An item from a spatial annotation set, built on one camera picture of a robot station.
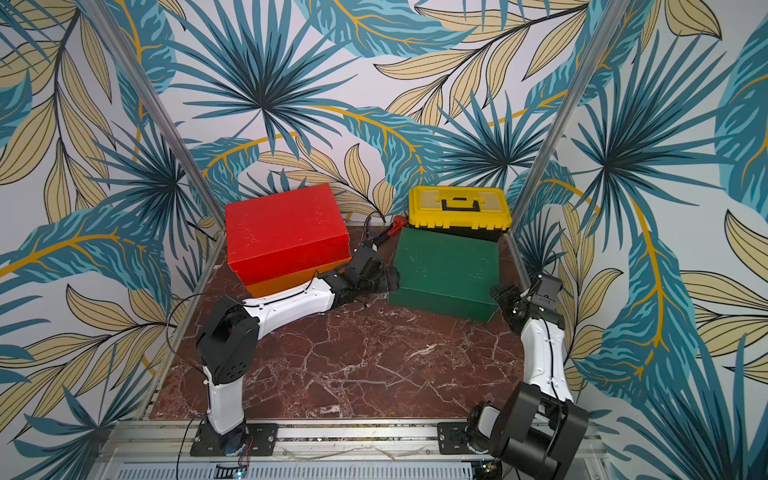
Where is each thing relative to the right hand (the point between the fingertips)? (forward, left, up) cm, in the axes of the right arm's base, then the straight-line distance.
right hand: (502, 298), depth 84 cm
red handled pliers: (+40, +28, -10) cm, 50 cm away
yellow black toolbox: (+32, +2, +4) cm, 32 cm away
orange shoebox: (+7, +63, 0) cm, 63 cm away
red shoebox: (+16, +61, +11) cm, 64 cm away
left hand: (+7, +32, 0) cm, 33 cm away
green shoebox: (+10, +14, -2) cm, 17 cm away
